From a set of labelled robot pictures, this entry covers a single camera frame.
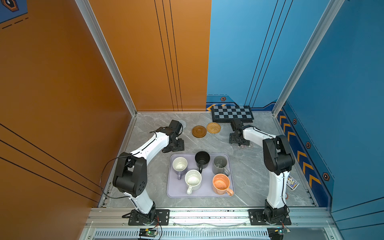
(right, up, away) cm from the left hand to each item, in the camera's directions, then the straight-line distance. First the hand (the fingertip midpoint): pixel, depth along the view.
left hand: (178, 147), depth 91 cm
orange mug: (+25, -20, -7) cm, 33 cm away
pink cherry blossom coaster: (+43, -1, +9) cm, 44 cm away
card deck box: (+65, -19, -8) cm, 68 cm away
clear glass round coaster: (+2, +14, +21) cm, 26 cm away
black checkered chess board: (+34, +22, +25) cm, 48 cm away
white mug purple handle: (+1, -10, -2) cm, 10 cm away
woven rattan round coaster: (+24, +12, +19) cm, 32 cm away
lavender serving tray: (+1, -22, -8) cm, 24 cm away
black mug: (+15, -6, -4) cm, 16 cm away
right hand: (+39, +3, +12) cm, 41 cm away
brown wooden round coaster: (+13, +9, +17) cm, 23 cm away
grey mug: (+25, -11, -2) cm, 27 cm away
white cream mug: (+9, -17, -6) cm, 21 cm away
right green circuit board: (+49, -38, -21) cm, 66 cm away
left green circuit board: (-13, -38, -20) cm, 45 cm away
